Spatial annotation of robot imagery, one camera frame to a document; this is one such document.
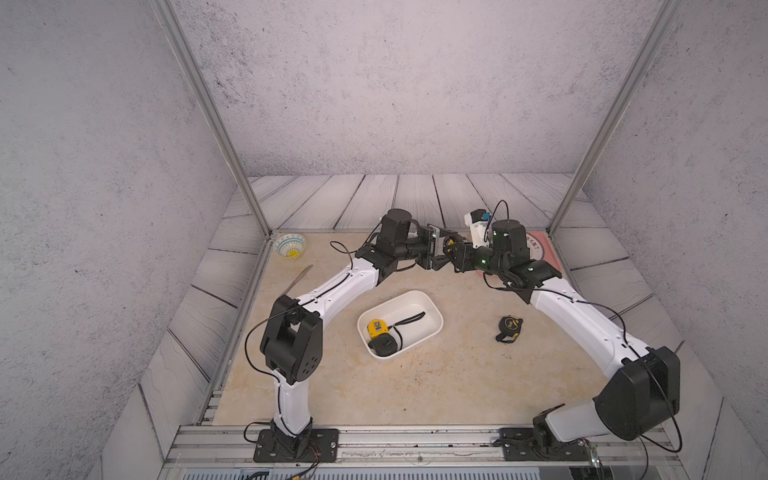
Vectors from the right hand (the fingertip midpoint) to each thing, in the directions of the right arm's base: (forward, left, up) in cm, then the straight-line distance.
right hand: (449, 248), depth 79 cm
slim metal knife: (+10, +50, -27) cm, 57 cm away
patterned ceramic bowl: (+24, +55, -24) cm, 65 cm away
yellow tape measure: (-9, +20, -25) cm, 33 cm away
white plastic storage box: (-5, +9, -27) cm, 29 cm away
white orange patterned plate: (+22, -37, -26) cm, 50 cm away
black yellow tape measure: (0, 0, +2) cm, 2 cm away
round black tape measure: (-10, -20, -26) cm, 34 cm away
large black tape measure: (-16, +16, -23) cm, 33 cm away
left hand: (-1, -3, +4) cm, 5 cm away
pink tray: (+23, -43, -28) cm, 56 cm away
